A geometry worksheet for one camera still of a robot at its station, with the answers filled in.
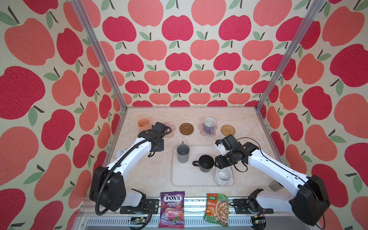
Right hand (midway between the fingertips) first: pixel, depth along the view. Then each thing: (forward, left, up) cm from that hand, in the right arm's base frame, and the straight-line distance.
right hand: (219, 165), depth 81 cm
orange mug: (+26, +53, -1) cm, 59 cm away
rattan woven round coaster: (+32, -9, -8) cm, 34 cm away
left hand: (+5, +37, +4) cm, 38 cm away
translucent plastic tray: (-5, +18, -7) cm, 20 cm away
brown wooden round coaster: (+30, +22, -7) cm, 38 cm away
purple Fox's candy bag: (-25, +24, -5) cm, 36 cm away
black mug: (+3, +8, -5) cm, 10 cm away
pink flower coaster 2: (+27, +10, -7) cm, 29 cm away
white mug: (-3, -3, -7) cm, 8 cm away
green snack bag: (-21, +1, -6) cm, 22 cm away
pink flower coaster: (+29, +32, -7) cm, 44 cm away
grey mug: (+8, +22, -4) cm, 24 cm away
